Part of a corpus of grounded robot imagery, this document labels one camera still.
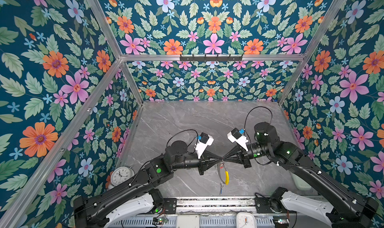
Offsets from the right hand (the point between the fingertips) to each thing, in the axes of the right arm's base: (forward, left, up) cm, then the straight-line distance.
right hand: (224, 157), depth 60 cm
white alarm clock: (+2, +54, -25) cm, 60 cm away
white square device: (-19, +16, -28) cm, 38 cm away
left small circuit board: (-19, +30, -29) cm, 46 cm away
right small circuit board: (-19, -27, -31) cm, 45 cm away
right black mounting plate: (-12, -21, -29) cm, 38 cm away
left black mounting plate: (-12, +25, -29) cm, 40 cm away
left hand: (-3, +1, +3) cm, 4 cm away
